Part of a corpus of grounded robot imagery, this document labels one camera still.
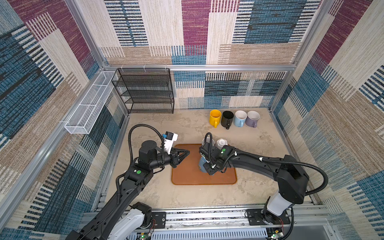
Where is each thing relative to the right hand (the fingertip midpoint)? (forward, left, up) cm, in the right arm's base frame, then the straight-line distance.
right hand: (212, 169), depth 84 cm
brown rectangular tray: (+1, +14, -6) cm, 15 cm away
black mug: (+35, -14, +1) cm, 38 cm away
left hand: (+1, +12, +19) cm, 23 cm away
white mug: (+14, -7, +4) cm, 16 cm away
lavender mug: (+35, -31, +1) cm, 47 cm away
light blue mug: (+35, -23, +2) cm, 42 cm away
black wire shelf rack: (+55, +43, +12) cm, 71 cm away
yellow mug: (+37, -6, +2) cm, 37 cm away
